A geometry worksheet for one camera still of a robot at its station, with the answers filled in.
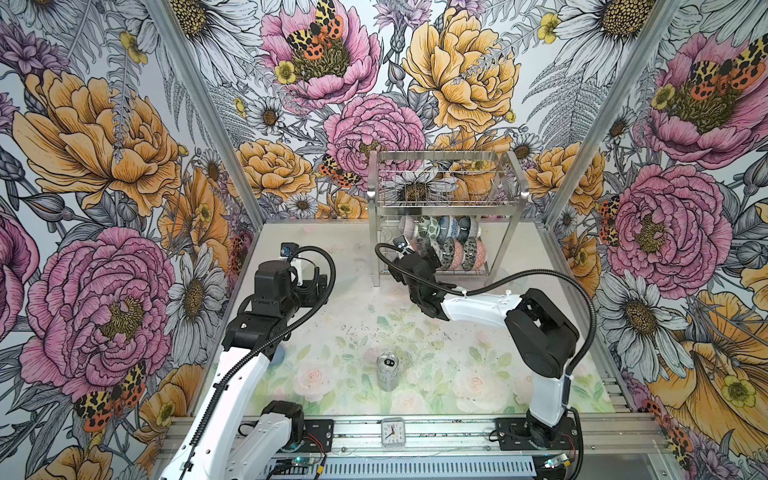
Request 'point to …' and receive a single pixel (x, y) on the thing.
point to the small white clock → (393, 432)
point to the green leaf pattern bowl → (423, 225)
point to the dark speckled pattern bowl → (470, 253)
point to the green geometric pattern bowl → (448, 252)
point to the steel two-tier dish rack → (464, 204)
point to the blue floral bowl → (443, 228)
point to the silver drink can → (387, 370)
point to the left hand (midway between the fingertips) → (306, 287)
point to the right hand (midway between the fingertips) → (414, 258)
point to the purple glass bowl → (405, 227)
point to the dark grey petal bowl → (464, 225)
